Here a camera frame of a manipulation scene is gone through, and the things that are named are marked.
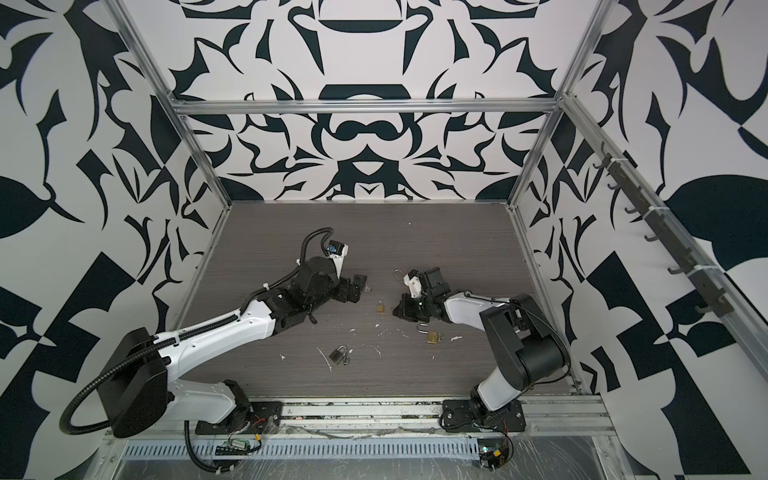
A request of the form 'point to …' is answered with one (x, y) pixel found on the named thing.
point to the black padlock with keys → (341, 354)
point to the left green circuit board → (233, 447)
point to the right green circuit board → (492, 452)
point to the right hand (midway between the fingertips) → (394, 310)
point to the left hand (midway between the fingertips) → (352, 266)
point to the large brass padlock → (432, 336)
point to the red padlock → (394, 271)
